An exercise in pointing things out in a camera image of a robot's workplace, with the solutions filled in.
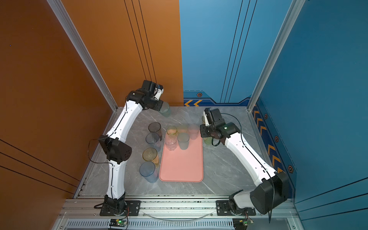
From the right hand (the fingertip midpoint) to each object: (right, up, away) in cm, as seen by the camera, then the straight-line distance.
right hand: (203, 129), depth 80 cm
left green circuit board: (-44, -46, -9) cm, 64 cm away
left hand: (-27, +16, +10) cm, 33 cm away
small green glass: (-21, -2, +19) cm, 28 cm away
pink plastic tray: (-12, -23, +9) cm, 28 cm away
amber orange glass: (-30, -15, +1) cm, 34 cm away
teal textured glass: (-12, -7, +16) cm, 22 cm away
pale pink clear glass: (-5, -2, +18) cm, 19 cm away
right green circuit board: (+18, -47, -10) cm, 51 cm away
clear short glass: (-21, -10, +16) cm, 28 cm away
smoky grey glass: (-30, 0, +13) cm, 33 cm away
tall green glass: (+1, -5, -12) cm, 13 cm away
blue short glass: (-31, -7, +12) cm, 34 cm away
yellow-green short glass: (-13, -1, +19) cm, 23 cm away
